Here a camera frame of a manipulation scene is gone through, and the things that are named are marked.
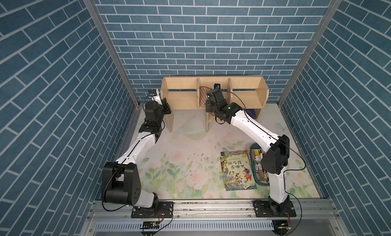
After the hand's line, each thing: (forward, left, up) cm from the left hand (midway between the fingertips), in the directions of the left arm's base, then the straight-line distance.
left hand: (169, 98), depth 82 cm
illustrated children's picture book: (-29, -39, -29) cm, 56 cm away
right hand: (+1, -24, -3) cm, 24 cm away
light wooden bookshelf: (+7, -7, -3) cm, 10 cm away
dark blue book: (+3, -50, -14) cm, 52 cm away
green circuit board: (-54, +6, -33) cm, 63 cm away
